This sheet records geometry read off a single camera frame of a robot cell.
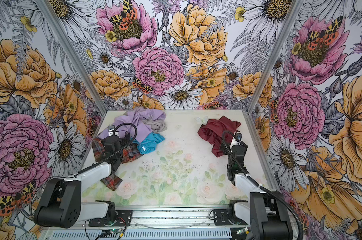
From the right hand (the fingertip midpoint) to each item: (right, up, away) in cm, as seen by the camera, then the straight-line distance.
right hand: (231, 143), depth 88 cm
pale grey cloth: (-46, +10, +15) cm, 49 cm away
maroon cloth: (-10, +7, +7) cm, 14 cm away
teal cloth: (-49, -2, +7) cm, 50 cm away
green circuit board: (-60, -39, -17) cm, 73 cm away
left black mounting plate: (-57, -35, -14) cm, 68 cm away
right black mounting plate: (-9, -34, -14) cm, 38 cm away
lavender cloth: (-61, +16, +17) cm, 65 cm away
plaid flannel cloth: (-60, -6, +4) cm, 60 cm away
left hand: (-66, +2, +1) cm, 66 cm away
